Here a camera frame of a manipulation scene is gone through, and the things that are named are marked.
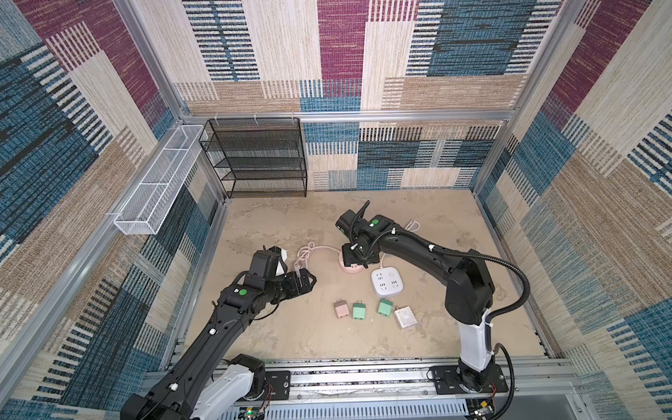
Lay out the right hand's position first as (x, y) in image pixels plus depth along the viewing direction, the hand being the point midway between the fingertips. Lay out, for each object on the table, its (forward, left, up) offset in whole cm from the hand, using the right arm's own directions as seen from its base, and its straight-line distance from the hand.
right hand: (357, 263), depth 87 cm
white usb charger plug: (-15, -14, -8) cm, 22 cm away
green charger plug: (-12, -8, -8) cm, 17 cm away
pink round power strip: (+2, +1, -8) cm, 8 cm away
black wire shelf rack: (+45, +38, +9) cm, 60 cm away
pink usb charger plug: (-12, +6, -8) cm, 15 cm away
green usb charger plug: (-13, 0, -9) cm, 15 cm away
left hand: (-8, +16, +5) cm, 18 cm away
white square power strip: (-3, -10, -8) cm, 14 cm away
